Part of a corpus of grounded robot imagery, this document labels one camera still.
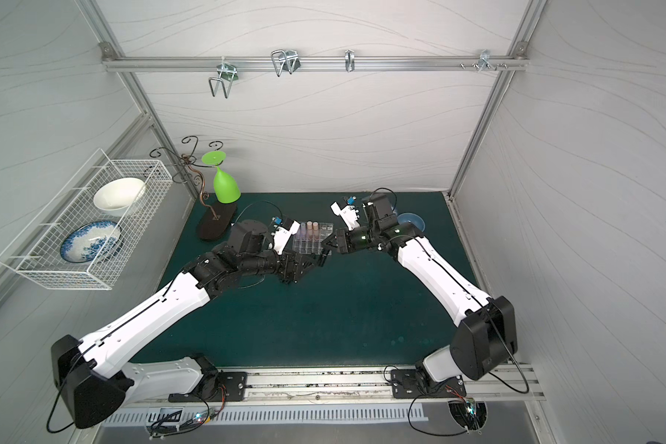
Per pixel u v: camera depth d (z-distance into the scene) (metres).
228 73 0.78
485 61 0.77
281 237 0.65
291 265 0.63
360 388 0.75
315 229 0.99
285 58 0.76
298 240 0.66
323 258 0.75
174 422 0.70
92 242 0.65
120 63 0.78
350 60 0.78
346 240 0.66
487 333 0.41
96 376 0.39
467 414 0.72
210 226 1.07
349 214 0.70
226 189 0.92
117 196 0.73
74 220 0.65
